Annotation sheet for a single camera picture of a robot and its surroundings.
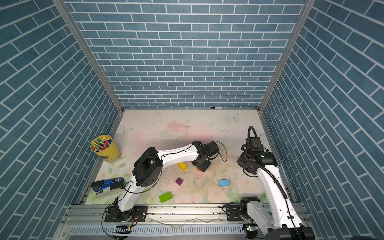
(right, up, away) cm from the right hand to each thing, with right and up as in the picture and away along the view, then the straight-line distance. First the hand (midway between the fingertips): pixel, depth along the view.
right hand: (243, 163), depth 79 cm
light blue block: (-9, -12, +4) cm, 16 cm away
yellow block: (-34, -5, +10) cm, 35 cm away
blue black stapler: (-75, -13, 0) cm, 76 cm away
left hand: (-20, -6, +10) cm, 23 cm away
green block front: (-42, -18, 0) cm, 46 cm away
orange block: (-24, -7, +10) cm, 27 cm away
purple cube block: (-35, -11, +4) cm, 37 cm away
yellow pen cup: (-80, +7, +9) cm, 81 cm away
